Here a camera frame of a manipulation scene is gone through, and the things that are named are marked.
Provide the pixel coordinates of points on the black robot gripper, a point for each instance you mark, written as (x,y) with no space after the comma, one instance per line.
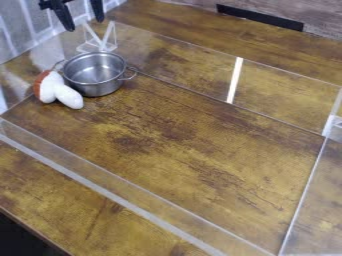
(62,11)

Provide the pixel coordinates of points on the white plush mushroom brown cap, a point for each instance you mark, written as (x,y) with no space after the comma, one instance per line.
(51,89)

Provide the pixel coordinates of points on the silver metal pot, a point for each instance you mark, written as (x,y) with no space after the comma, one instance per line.
(95,73)

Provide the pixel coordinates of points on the clear acrylic triangular stand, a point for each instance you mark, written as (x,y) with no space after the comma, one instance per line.
(98,43)

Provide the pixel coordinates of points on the black bar at table edge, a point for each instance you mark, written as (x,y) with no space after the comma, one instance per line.
(262,18)

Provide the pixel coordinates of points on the clear acrylic tray barrier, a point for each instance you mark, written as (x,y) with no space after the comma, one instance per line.
(210,158)

